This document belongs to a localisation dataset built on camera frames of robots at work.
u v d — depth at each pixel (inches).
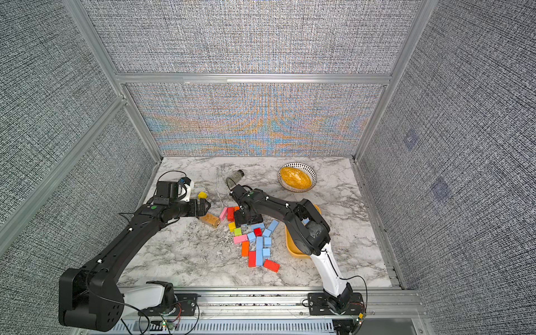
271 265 32.5
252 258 32.9
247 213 27.6
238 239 34.4
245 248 34.4
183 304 28.8
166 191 25.5
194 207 29.2
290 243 32.1
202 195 39.6
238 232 34.6
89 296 15.6
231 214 37.2
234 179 42.1
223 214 37.4
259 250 33.4
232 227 35.9
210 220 36.1
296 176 40.6
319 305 28.7
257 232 34.9
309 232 21.4
